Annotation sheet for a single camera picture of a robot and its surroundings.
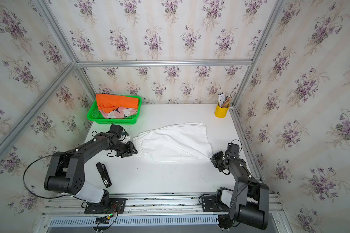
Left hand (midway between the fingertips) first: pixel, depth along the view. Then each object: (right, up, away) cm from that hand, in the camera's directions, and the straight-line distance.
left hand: (136, 152), depth 88 cm
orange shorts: (-26, +32, +20) cm, 46 cm away
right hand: (+48, -3, +1) cm, 48 cm away
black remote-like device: (-17, -9, -6) cm, 20 cm away
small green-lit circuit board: (-11, -30, -16) cm, 36 cm away
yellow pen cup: (+58, +25, +20) cm, 67 cm away
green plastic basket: (-37, +23, +19) cm, 47 cm away
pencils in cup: (+61, +34, +19) cm, 72 cm away
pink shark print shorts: (-20, +25, +23) cm, 39 cm away
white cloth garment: (+31, +5, +9) cm, 33 cm away
